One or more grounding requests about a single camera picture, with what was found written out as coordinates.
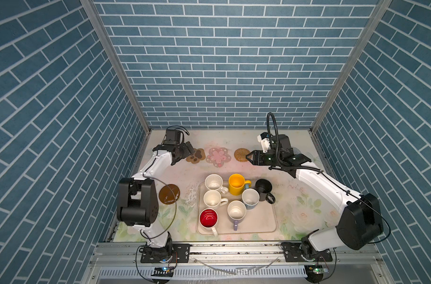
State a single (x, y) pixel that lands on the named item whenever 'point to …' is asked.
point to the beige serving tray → (227, 214)
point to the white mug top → (214, 181)
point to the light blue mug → (250, 197)
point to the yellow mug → (236, 184)
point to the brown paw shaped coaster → (199, 154)
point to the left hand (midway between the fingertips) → (190, 151)
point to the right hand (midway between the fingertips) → (251, 156)
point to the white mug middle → (212, 198)
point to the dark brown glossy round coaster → (166, 195)
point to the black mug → (264, 186)
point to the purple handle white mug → (236, 210)
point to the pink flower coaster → (218, 157)
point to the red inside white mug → (208, 218)
